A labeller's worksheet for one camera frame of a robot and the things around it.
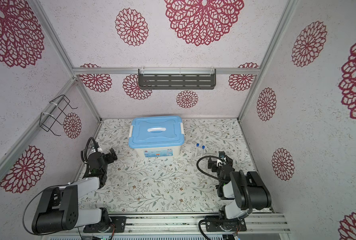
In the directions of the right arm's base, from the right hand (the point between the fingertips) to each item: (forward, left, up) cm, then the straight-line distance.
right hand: (220, 154), depth 90 cm
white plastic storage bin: (0, +39, 0) cm, 39 cm away
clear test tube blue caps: (0, +11, +4) cm, 12 cm away
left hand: (-2, +70, +2) cm, 70 cm away
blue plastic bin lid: (+8, +38, +10) cm, 41 cm away
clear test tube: (+7, +13, -6) cm, 16 cm away
